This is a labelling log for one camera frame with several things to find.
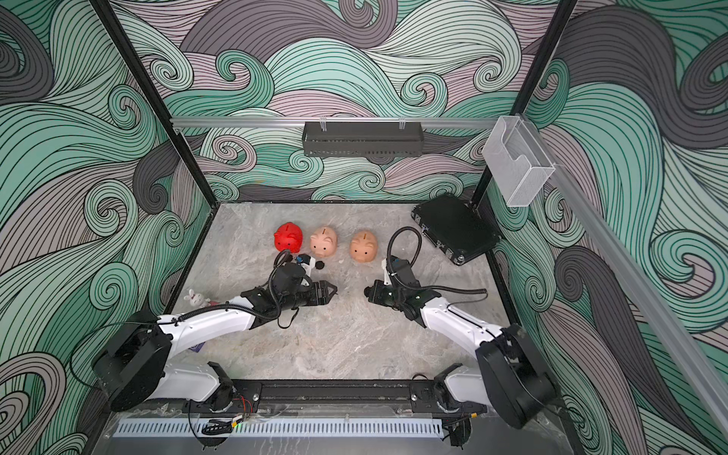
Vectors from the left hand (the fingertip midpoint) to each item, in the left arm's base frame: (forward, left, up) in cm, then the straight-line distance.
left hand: (330, 287), depth 84 cm
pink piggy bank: (+19, +4, -2) cm, 19 cm away
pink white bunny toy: (-3, +40, -2) cm, 40 cm away
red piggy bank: (+20, +16, -1) cm, 26 cm away
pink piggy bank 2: (+16, -10, -1) cm, 19 cm away
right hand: (-1, -10, -3) cm, 11 cm away
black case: (+34, -49, -11) cm, 61 cm away
